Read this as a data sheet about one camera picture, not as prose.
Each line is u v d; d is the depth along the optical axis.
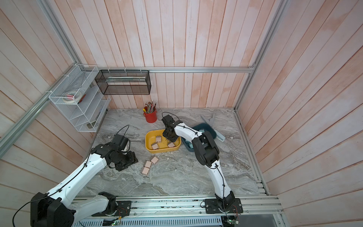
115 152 0.58
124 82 0.90
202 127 1.04
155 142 0.98
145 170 0.85
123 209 0.72
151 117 1.09
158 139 0.98
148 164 0.88
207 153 0.58
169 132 0.75
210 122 1.11
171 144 0.95
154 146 0.95
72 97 0.69
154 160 0.90
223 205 0.61
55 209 0.37
